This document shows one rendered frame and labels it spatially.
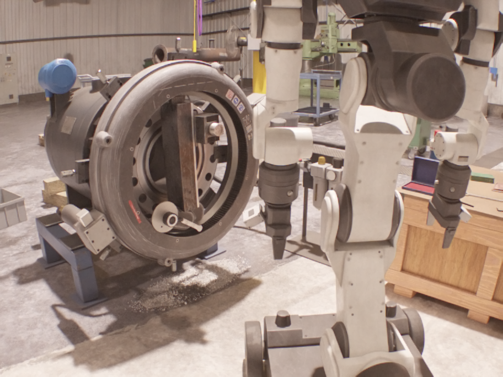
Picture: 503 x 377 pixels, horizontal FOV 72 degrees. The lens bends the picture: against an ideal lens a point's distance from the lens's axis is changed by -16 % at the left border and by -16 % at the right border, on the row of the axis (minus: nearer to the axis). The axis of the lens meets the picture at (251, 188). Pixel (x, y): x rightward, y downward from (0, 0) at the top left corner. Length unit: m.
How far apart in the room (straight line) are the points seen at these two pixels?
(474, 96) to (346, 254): 0.49
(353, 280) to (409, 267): 0.83
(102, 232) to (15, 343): 0.63
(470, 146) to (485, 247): 0.75
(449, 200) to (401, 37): 0.47
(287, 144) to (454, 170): 0.41
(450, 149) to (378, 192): 0.20
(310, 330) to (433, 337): 0.57
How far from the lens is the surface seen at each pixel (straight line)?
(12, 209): 2.89
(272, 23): 0.77
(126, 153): 1.30
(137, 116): 1.31
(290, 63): 0.77
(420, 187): 1.78
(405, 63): 0.68
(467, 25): 0.91
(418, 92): 0.64
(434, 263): 1.76
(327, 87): 12.56
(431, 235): 1.72
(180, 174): 1.43
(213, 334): 1.56
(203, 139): 1.40
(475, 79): 0.93
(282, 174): 0.84
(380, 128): 0.89
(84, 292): 1.79
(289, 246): 2.22
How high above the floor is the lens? 0.96
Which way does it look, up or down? 17 degrees down
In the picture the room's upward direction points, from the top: straight up
